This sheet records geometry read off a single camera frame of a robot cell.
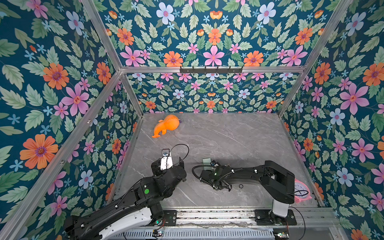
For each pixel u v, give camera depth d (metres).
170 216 0.74
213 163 0.79
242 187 0.84
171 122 1.08
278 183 0.46
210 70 0.94
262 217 0.74
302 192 0.80
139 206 0.45
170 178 0.49
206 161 0.91
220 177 0.57
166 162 0.58
